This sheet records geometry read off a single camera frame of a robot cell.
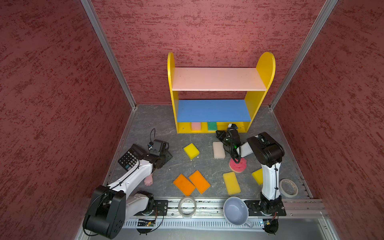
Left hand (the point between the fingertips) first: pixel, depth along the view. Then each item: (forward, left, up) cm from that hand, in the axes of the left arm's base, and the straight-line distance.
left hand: (168, 158), depth 88 cm
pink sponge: (+25, -17, +1) cm, 30 cm away
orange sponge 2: (-13, -19, -2) cm, 23 cm away
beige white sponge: (+6, -32, -1) cm, 32 cm away
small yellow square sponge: (+6, -14, -2) cm, 15 cm away
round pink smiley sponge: (-5, -42, 0) cm, 43 cm away
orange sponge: (-14, -11, -3) cm, 18 cm away
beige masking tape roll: (-15, -69, -3) cm, 70 cm away
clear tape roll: (-25, -13, -4) cm, 28 cm away
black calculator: (+3, +22, 0) cm, 22 cm away
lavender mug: (-27, -37, -2) cm, 46 cm away
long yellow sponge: (-13, -37, -3) cm, 40 cm away
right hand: (+20, -29, -1) cm, 36 cm away
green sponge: (+26, -29, -2) cm, 39 cm away
